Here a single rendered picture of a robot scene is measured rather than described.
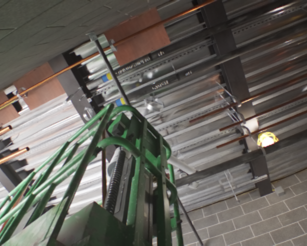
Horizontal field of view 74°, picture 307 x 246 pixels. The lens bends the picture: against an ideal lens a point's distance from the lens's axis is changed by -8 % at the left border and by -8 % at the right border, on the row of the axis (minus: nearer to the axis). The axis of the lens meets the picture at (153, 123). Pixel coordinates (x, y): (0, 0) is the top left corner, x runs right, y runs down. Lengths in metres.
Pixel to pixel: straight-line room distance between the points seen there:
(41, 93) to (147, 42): 1.53
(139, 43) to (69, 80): 0.93
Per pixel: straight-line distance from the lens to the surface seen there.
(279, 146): 2.54
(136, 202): 0.88
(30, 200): 1.32
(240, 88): 2.80
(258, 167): 3.46
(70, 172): 1.30
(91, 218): 0.73
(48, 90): 3.12
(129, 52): 2.73
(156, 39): 2.71
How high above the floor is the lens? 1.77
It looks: 66 degrees up
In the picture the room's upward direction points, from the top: straight up
